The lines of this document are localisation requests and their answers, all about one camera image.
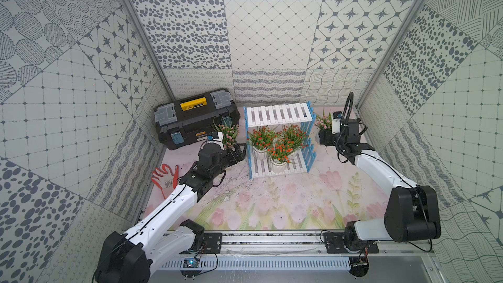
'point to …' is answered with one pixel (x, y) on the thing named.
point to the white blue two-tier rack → (276, 116)
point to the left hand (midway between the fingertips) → (245, 149)
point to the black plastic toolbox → (188, 120)
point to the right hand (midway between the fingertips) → (330, 134)
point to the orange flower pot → (281, 154)
